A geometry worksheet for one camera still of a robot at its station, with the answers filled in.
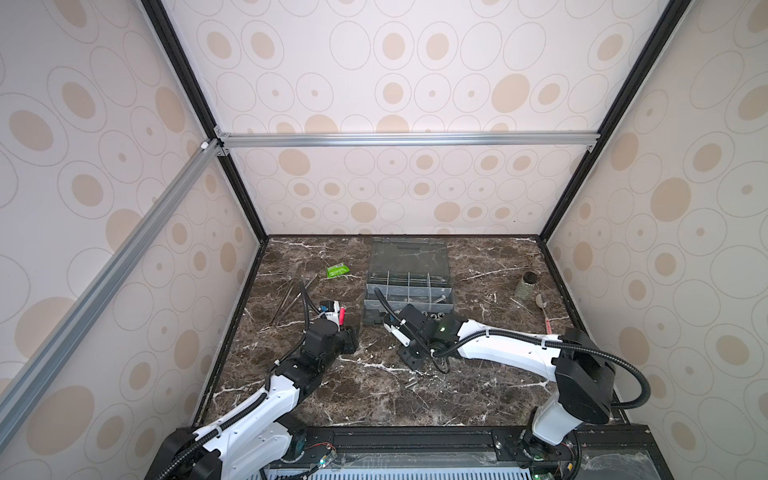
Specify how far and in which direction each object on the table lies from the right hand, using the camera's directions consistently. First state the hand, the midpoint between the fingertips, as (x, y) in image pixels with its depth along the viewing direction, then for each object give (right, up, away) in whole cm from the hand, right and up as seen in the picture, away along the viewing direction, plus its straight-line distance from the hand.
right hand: (405, 350), depth 83 cm
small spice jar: (+40, +16, +16) cm, 46 cm away
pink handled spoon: (+46, +11, +16) cm, 50 cm away
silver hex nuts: (+10, +7, +14) cm, 19 cm away
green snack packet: (-24, +22, +25) cm, 41 cm away
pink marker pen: (-20, +8, +14) cm, 26 cm away
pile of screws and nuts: (+10, -9, +1) cm, 13 cm away
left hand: (-13, +8, 0) cm, 15 cm away
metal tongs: (-40, +8, +12) cm, 42 cm away
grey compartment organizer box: (+2, +21, +29) cm, 37 cm away
